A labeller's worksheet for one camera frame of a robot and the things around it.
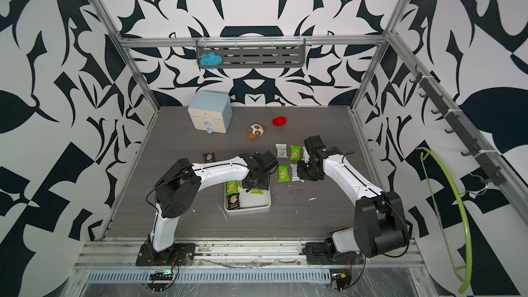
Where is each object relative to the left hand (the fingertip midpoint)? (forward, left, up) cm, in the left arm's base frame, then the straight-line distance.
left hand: (259, 181), depth 91 cm
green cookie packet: (-3, +12, +2) cm, 12 cm away
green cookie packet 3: (+13, -17, +1) cm, 22 cm away
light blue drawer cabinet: (+30, +22, +13) cm, 40 cm away
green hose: (-37, -50, +21) cm, 66 cm away
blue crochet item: (+42, +20, +33) cm, 57 cm away
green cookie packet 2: (+3, -11, 0) cm, 11 cm away
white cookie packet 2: (+15, -11, 0) cm, 19 cm away
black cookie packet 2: (+13, +24, 0) cm, 27 cm away
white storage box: (-10, +4, 0) cm, 11 cm away
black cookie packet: (-9, +11, +2) cm, 15 cm away
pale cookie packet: (-2, -17, +23) cm, 28 cm away
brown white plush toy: (+27, +1, +2) cm, 28 cm away
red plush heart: (+33, -12, +1) cm, 35 cm away
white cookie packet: (+1, -16, 0) cm, 16 cm away
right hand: (+1, -17, +6) cm, 18 cm away
